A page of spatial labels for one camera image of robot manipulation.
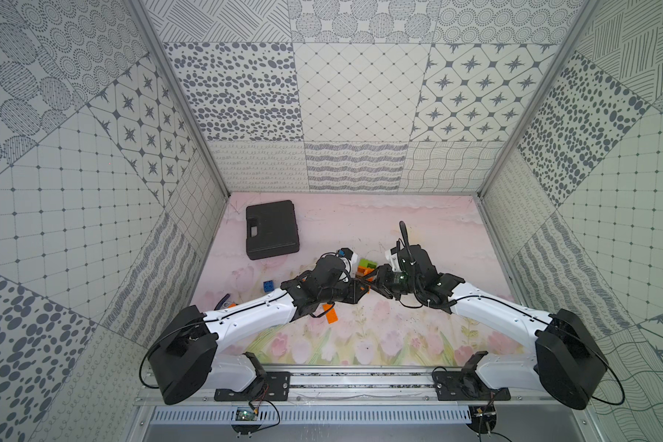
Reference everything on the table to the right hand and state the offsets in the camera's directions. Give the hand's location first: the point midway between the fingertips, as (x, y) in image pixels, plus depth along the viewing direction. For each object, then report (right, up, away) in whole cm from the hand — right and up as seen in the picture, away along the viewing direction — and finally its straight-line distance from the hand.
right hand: (364, 284), depth 80 cm
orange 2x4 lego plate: (+1, +1, +15) cm, 15 cm away
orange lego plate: (-10, -12, +6) cm, 17 cm away
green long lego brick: (+1, +4, +18) cm, 18 cm away
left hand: (+3, -2, -4) cm, 6 cm away
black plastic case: (-33, +15, +23) cm, 43 cm away
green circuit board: (-32, -33, -8) cm, 47 cm away
